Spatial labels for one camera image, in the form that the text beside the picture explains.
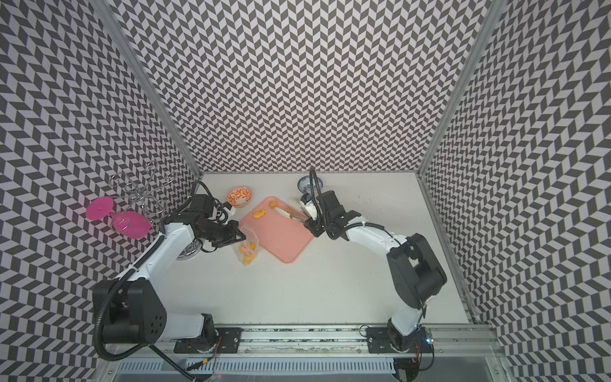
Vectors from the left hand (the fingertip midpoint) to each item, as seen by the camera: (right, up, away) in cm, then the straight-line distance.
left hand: (244, 239), depth 83 cm
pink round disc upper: (-36, +12, -16) cm, 42 cm away
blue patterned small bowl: (+20, +20, +29) cm, 40 cm away
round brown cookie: (+5, +11, +24) cm, 27 cm away
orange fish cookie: (0, +7, +19) cm, 20 cm away
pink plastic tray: (+11, 0, +8) cm, 14 cm away
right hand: (+23, +5, +7) cm, 25 cm away
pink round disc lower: (-25, +8, -19) cm, 32 cm away
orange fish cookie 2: (0, -7, +5) cm, 8 cm away
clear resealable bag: (+1, 0, +4) cm, 4 cm away
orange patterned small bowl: (-10, +14, +25) cm, 31 cm away
